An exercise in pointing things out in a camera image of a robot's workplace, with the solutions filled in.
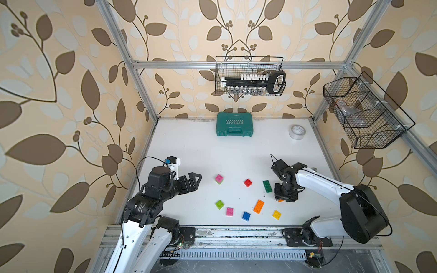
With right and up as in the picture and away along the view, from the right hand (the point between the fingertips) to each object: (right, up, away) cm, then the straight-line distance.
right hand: (280, 199), depth 84 cm
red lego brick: (-15, +7, +6) cm, 18 cm away
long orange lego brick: (-11, -3, -1) cm, 12 cm away
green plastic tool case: (-21, +39, +28) cm, 53 cm away
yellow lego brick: (-3, -6, -3) cm, 8 cm away
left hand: (-42, +15, -14) cm, 46 cm away
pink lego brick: (-31, +9, +5) cm, 32 cm away
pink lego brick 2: (-25, -5, -3) cm, 26 cm away
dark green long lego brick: (-5, +5, +5) cm, 9 cm away
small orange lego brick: (0, 0, 0) cm, 1 cm away
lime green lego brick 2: (-30, -2, -1) cm, 30 cm away
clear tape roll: (+21, +34, +28) cm, 49 cm away
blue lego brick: (-18, -6, -5) cm, 19 cm away
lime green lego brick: (-30, +6, +7) cm, 32 cm away
